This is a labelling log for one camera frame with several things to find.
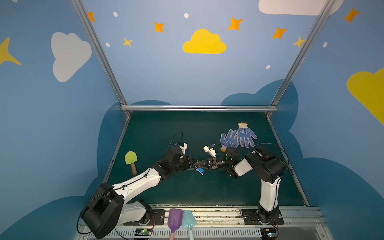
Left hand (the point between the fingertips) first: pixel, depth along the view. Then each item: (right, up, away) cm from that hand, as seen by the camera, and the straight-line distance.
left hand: (199, 161), depth 80 cm
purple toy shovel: (-13, -27, -7) cm, 31 cm away
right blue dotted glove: (+35, +13, +28) cm, 46 cm away
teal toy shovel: (-6, -27, -9) cm, 29 cm away
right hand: (0, -3, +1) cm, 3 cm away
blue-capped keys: (+1, -5, 0) cm, 5 cm away
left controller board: (-27, -32, -9) cm, 43 cm away
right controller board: (+34, -33, -9) cm, 48 cm away
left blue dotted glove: (+24, +10, +25) cm, 36 cm away
